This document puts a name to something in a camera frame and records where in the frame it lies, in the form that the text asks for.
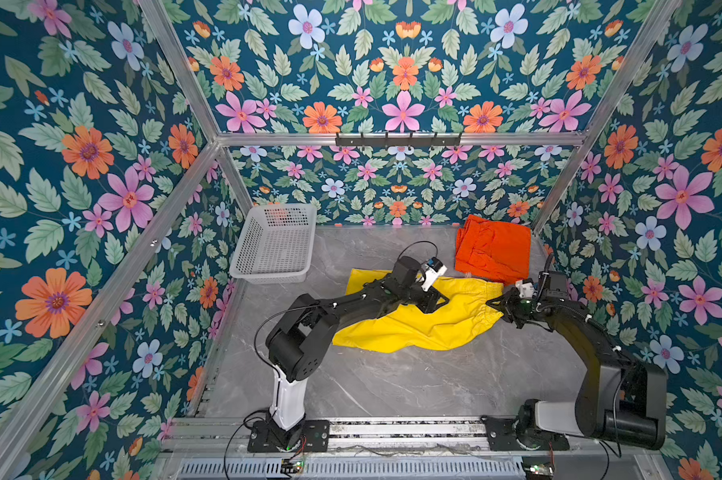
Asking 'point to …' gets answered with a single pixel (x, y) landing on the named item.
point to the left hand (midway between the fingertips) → (449, 291)
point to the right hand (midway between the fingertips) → (489, 300)
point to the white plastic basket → (276, 244)
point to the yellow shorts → (467, 311)
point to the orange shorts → (495, 250)
